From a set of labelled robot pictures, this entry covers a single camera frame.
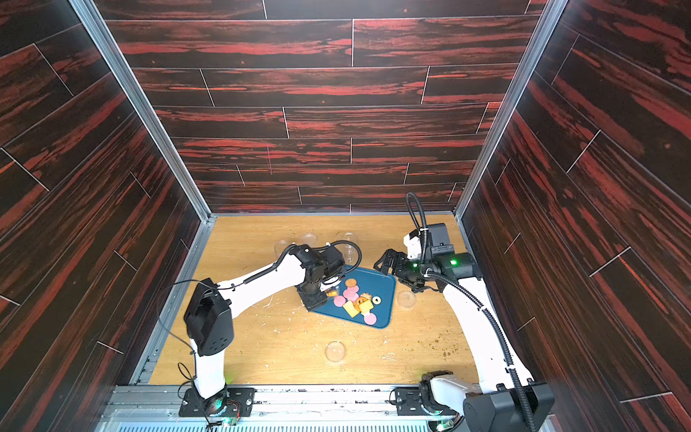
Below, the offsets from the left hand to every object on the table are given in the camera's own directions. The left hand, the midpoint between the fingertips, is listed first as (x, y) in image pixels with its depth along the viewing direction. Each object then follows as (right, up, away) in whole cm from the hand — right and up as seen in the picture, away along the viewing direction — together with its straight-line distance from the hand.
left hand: (312, 299), depth 85 cm
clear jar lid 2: (+32, -2, +9) cm, 33 cm away
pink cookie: (+13, +1, +10) cm, 16 cm away
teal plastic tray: (+21, +3, +11) cm, 24 cm away
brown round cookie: (+12, +4, +11) cm, 17 cm away
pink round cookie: (+8, -2, +8) cm, 12 cm away
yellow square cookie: (+13, -5, +6) cm, 15 cm away
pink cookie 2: (+13, -1, +8) cm, 15 cm away
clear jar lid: (-4, +19, +26) cm, 33 cm away
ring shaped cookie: (+22, -2, +8) cm, 23 cm away
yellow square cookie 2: (+18, -4, +6) cm, 19 cm away
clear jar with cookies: (+12, +17, -10) cm, 23 cm away
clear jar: (+6, +7, -13) cm, 16 cm away
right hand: (+24, +11, -10) cm, 28 cm away
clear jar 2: (-13, +16, +10) cm, 23 cm away
